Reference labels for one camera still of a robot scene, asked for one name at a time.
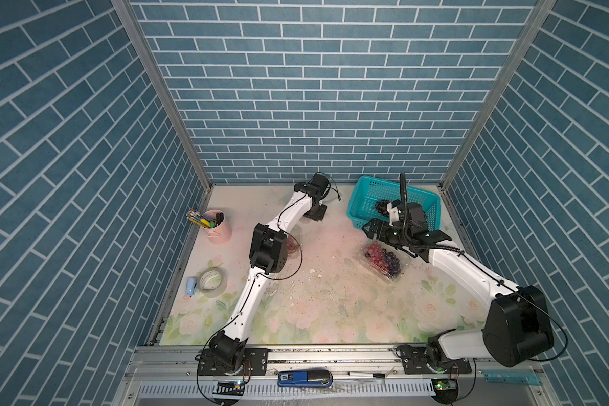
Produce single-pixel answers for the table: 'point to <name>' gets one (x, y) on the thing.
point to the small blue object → (190, 287)
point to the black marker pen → (378, 375)
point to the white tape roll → (212, 282)
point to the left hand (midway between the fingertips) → (320, 215)
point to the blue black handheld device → (319, 377)
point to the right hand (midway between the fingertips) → (374, 230)
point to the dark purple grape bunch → (392, 262)
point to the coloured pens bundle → (204, 219)
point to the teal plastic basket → (369, 190)
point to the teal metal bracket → (512, 376)
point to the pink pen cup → (222, 233)
